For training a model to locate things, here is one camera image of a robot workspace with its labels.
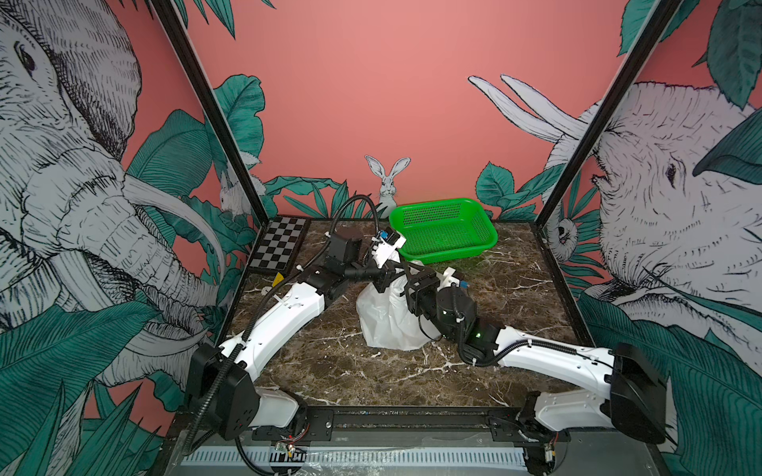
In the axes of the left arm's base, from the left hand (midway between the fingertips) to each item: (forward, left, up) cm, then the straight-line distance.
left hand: (409, 265), depth 73 cm
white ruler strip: (-36, +36, -29) cm, 59 cm away
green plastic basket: (+37, -19, -27) cm, 50 cm away
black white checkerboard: (+30, +45, -26) cm, 60 cm away
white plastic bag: (-7, +6, -15) cm, 18 cm away
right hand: (-2, +3, +1) cm, 4 cm away
